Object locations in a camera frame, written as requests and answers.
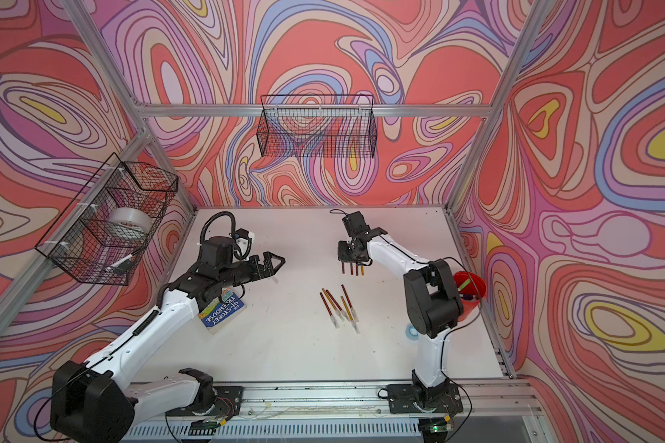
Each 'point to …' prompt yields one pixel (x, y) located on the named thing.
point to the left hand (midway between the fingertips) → (278, 264)
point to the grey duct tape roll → (131, 216)
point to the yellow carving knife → (362, 270)
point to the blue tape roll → (411, 332)
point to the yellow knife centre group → (330, 300)
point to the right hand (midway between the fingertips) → (346, 261)
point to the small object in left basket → (122, 266)
